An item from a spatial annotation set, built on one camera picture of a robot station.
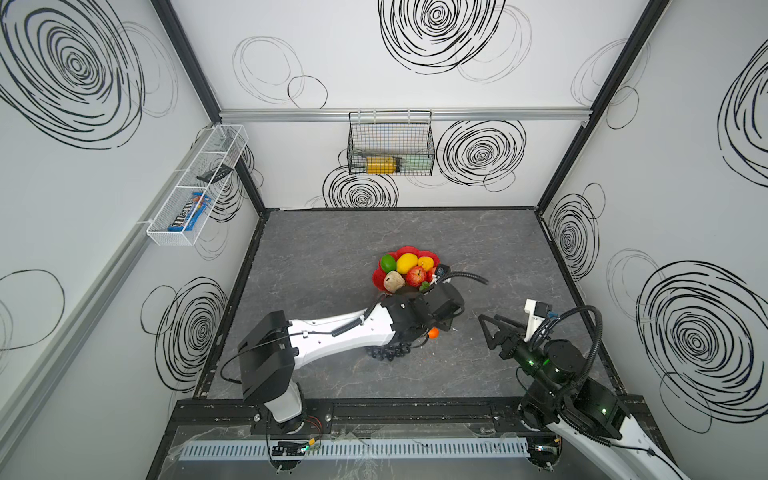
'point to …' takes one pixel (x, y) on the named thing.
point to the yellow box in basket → (381, 165)
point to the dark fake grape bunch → (389, 352)
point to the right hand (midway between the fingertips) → (486, 319)
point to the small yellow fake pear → (427, 263)
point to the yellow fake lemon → (405, 262)
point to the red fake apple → (415, 276)
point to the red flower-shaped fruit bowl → (379, 273)
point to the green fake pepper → (388, 263)
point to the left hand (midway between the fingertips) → (450, 304)
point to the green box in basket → (416, 164)
